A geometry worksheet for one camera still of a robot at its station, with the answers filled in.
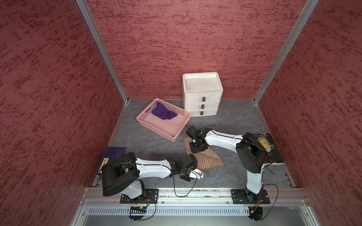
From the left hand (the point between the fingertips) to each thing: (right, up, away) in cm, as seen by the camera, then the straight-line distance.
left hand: (192, 170), depth 83 cm
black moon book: (+52, +14, +11) cm, 55 cm away
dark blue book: (-54, +7, +11) cm, 56 cm away
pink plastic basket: (-15, +23, +17) cm, 32 cm away
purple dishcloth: (-22, +35, +25) cm, 48 cm away
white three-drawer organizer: (+7, +48, +9) cm, 49 cm away
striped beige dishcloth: (+9, +5, +4) cm, 12 cm away
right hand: (+3, +9, +7) cm, 12 cm away
